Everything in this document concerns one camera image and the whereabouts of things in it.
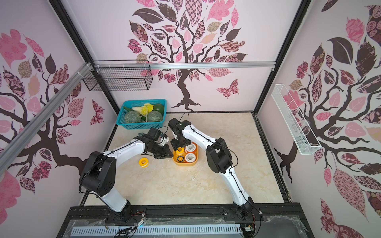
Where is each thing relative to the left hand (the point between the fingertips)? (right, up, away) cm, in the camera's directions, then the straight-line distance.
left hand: (171, 158), depth 88 cm
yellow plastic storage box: (+8, -3, 0) cm, 9 cm away
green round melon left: (-30, +26, +14) cm, 42 cm away
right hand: (+5, +6, +5) cm, 9 cm away
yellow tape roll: (+5, +3, +5) cm, 8 cm away
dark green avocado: (-14, +34, +25) cm, 45 cm away
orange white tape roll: (+12, +5, +7) cm, 14 cm away
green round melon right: (-15, +27, +16) cm, 34 cm away
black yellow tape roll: (+5, -2, +6) cm, 8 cm away
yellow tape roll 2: (-18, -4, +4) cm, 19 cm away
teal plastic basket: (-40, +22, +19) cm, 49 cm away
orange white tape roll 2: (+11, 0, +2) cm, 12 cm away
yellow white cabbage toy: (-24, +33, +26) cm, 48 cm away
